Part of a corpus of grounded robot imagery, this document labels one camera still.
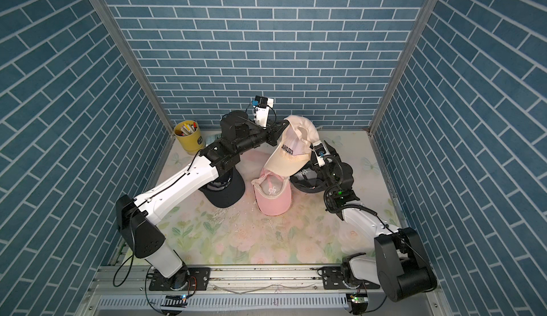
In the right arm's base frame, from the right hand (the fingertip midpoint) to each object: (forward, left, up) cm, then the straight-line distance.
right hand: (323, 145), depth 80 cm
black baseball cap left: (-9, +41, -24) cm, 48 cm away
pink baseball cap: (-8, +20, -26) cm, 34 cm away
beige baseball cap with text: (-1, +11, -3) cm, 12 cm away
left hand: (-4, +11, +14) cm, 19 cm away
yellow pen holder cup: (+14, +64, -14) cm, 67 cm away
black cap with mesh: (-3, +3, -21) cm, 22 cm away
